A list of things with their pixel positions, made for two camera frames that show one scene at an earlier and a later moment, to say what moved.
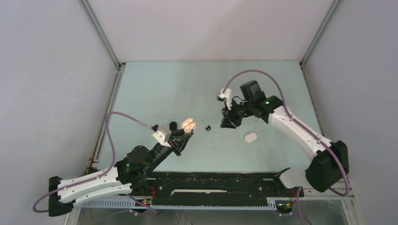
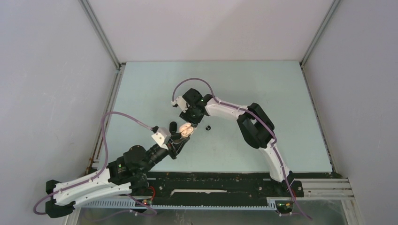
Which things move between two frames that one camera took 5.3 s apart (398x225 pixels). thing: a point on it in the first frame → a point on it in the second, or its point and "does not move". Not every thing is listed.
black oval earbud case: (173, 125) does not move
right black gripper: (230, 120) → (187, 116)
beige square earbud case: (188, 125) does not move
